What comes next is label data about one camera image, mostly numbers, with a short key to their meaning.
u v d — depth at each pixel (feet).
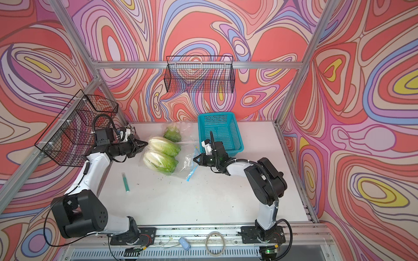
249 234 2.41
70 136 2.22
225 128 3.78
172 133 3.42
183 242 2.33
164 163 2.74
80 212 1.35
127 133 2.54
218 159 2.42
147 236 2.40
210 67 2.89
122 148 2.30
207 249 2.27
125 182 2.97
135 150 2.42
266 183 1.63
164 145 2.85
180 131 3.54
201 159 2.63
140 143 2.57
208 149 2.80
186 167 3.00
